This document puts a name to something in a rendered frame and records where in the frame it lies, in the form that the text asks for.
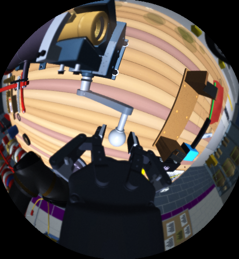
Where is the grey shelf unit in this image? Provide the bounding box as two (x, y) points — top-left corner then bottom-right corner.
(205, 121), (239, 197)

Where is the blue box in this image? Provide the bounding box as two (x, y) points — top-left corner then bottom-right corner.
(7, 125), (19, 140)

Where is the red strap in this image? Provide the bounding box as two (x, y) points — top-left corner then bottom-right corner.
(0, 81), (29, 95)

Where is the red hose rack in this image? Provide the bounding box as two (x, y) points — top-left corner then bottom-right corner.
(0, 137), (22, 191)

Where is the white paper sheet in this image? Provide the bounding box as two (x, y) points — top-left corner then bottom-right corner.
(166, 170), (185, 183)

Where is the dark peg handle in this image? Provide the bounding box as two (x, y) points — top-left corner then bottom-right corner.
(22, 60), (30, 82)

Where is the black hose with green line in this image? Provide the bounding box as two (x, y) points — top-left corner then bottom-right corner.
(190, 82), (217, 150)

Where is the black washer ring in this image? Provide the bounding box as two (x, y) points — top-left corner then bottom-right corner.
(22, 132), (31, 146)

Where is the wooden cradle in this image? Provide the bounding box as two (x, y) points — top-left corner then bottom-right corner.
(152, 68), (209, 163)

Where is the yellow cable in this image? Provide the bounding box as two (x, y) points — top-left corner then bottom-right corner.
(31, 198), (52, 236)

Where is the red curved tool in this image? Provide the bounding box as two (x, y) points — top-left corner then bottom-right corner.
(20, 80), (30, 113)

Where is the black wheel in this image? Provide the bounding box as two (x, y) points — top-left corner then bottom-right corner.
(205, 32), (232, 64)

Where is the grey flat spanner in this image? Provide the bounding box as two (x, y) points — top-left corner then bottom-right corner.
(16, 76), (22, 114)

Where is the blue vice body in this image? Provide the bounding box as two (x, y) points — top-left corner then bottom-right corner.
(36, 0), (130, 81)

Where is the dark purple hose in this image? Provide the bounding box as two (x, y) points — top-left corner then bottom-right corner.
(5, 20), (58, 72)

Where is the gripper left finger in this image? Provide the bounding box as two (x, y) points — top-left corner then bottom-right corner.
(49, 124), (107, 175)

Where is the grey vice crank handle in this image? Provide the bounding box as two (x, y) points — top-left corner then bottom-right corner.
(76, 76), (134, 147)

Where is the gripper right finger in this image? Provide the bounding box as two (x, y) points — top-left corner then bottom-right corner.
(127, 131), (173, 186)

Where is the black cradle pad block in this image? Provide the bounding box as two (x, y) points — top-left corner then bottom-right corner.
(168, 148), (187, 165)
(202, 81), (218, 100)

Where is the cyan box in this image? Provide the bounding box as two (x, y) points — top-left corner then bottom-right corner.
(182, 142), (199, 162)

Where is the cork notice board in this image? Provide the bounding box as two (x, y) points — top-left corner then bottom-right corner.
(161, 209), (193, 252)

